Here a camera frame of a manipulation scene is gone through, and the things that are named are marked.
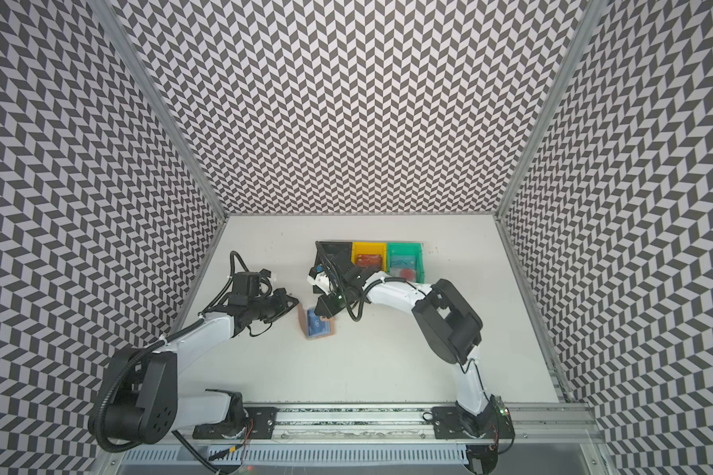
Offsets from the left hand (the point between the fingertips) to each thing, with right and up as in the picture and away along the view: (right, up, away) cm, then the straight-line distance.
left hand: (299, 303), depth 89 cm
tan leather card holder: (0, -2, +2) cm, 3 cm away
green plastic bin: (+34, +16, +13) cm, 40 cm away
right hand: (+7, -3, -3) cm, 8 cm away
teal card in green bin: (+33, +12, +14) cm, 38 cm away
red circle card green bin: (+34, +8, +10) cm, 37 cm away
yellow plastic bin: (+21, +16, +11) cm, 29 cm away
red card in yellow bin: (+21, +12, +13) cm, 28 cm away
